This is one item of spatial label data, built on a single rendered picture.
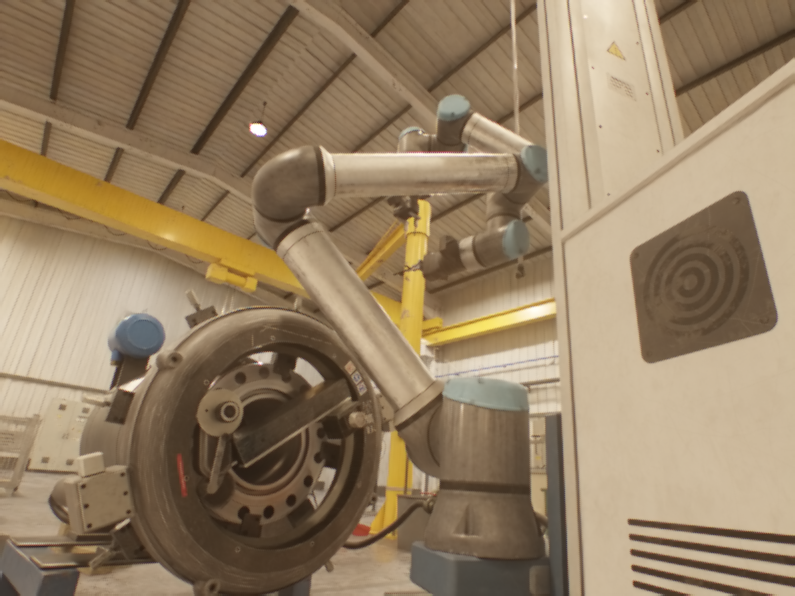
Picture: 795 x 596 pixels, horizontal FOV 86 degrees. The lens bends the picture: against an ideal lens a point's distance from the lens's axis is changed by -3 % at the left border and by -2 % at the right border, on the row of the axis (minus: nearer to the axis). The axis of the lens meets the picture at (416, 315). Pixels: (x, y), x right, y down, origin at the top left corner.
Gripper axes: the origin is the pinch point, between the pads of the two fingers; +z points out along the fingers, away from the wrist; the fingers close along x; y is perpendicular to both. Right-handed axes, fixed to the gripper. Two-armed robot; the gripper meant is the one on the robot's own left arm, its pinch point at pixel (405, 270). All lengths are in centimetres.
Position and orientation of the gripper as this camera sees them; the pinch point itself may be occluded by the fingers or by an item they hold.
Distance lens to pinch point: 131.1
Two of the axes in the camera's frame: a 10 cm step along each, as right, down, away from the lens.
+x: 0.6, -9.3, 3.6
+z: -7.6, 1.9, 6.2
